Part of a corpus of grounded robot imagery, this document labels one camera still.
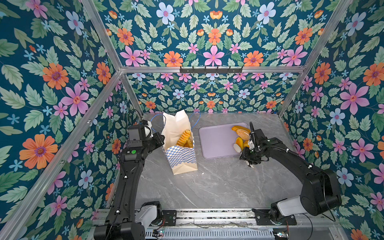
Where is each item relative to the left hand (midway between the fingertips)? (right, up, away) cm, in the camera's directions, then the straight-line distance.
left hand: (165, 132), depth 73 cm
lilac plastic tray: (+29, -7, +29) cm, 42 cm away
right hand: (+41, -15, +12) cm, 46 cm away
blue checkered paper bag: (+7, -15, +7) cm, 18 cm away
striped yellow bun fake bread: (+47, -8, +23) cm, 53 cm away
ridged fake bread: (+6, -5, +22) cm, 24 cm away
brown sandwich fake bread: (+46, -2, +25) cm, 52 cm away
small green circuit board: (-4, -49, -2) cm, 49 cm away
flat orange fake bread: (+45, +2, +32) cm, 56 cm away
